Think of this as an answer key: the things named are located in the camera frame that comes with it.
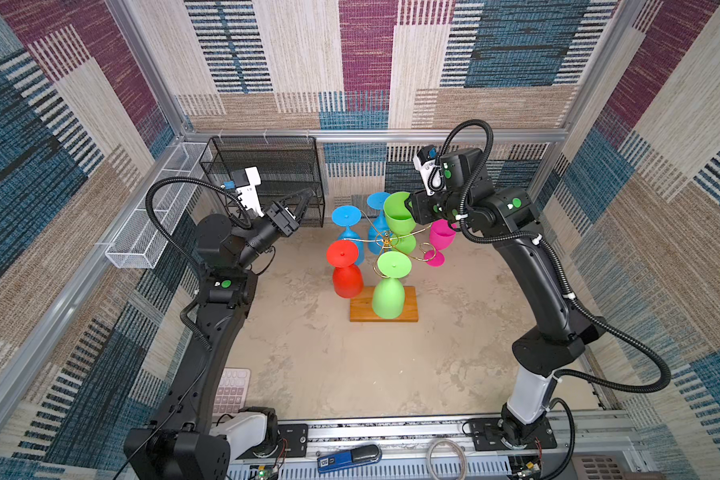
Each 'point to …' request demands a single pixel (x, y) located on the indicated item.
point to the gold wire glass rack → (427, 250)
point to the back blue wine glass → (378, 229)
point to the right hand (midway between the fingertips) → (417, 204)
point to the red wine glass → (347, 276)
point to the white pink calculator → (232, 391)
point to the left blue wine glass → (349, 216)
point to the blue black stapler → (357, 457)
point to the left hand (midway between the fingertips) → (311, 190)
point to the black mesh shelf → (287, 165)
